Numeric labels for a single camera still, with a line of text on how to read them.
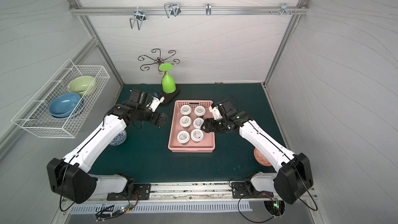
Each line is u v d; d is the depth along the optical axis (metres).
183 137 0.86
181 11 0.78
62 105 0.64
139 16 0.78
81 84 0.73
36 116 0.58
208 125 0.69
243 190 0.74
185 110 0.97
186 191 0.75
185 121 0.92
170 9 0.77
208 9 0.79
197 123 0.91
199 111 0.96
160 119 0.71
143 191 0.74
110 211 0.70
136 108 0.60
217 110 0.74
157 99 0.71
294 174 0.40
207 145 0.90
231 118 0.58
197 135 0.86
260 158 0.83
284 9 0.77
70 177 0.38
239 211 0.65
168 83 0.90
